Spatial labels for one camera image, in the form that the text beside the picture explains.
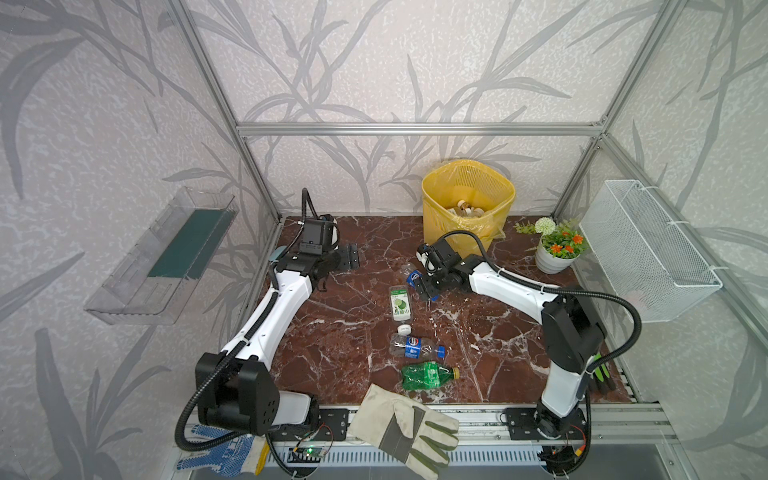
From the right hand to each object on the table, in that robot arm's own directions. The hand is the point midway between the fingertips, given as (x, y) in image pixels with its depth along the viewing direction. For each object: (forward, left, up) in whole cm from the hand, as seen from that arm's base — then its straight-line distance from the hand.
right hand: (428, 273), depth 92 cm
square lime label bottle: (-6, +9, -6) cm, 13 cm away
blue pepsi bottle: (+2, +4, -3) cm, 6 cm away
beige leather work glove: (-42, +4, -8) cm, 43 cm away
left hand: (+2, +23, +13) cm, 27 cm away
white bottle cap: (-16, +8, -6) cm, 18 cm away
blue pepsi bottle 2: (-22, +4, -3) cm, 22 cm away
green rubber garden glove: (-27, -47, -7) cm, 54 cm away
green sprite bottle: (-28, +1, -6) cm, 29 cm away
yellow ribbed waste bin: (+29, -14, +6) cm, 33 cm away
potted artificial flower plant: (+8, -42, +3) cm, 43 cm away
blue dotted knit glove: (-46, +47, -7) cm, 66 cm away
